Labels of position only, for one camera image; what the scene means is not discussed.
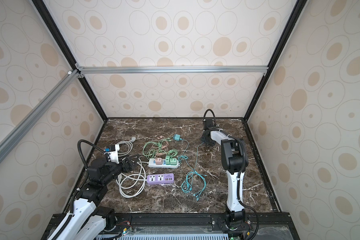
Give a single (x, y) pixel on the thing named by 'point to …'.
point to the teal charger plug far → (176, 137)
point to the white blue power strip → (151, 163)
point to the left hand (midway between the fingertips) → (137, 154)
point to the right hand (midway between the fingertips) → (207, 139)
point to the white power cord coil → (130, 185)
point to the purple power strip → (162, 178)
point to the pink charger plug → (158, 161)
